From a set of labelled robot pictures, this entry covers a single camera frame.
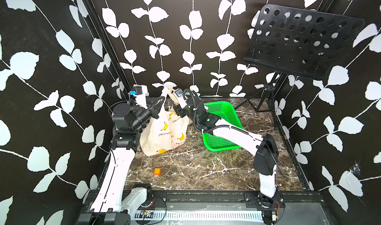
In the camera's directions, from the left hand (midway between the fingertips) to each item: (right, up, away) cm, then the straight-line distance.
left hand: (164, 96), depth 64 cm
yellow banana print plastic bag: (0, -17, +10) cm, 19 cm away
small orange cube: (-8, -41, +18) cm, 45 cm away
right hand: (+4, +1, +13) cm, 14 cm away
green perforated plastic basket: (+36, -7, +45) cm, 58 cm away
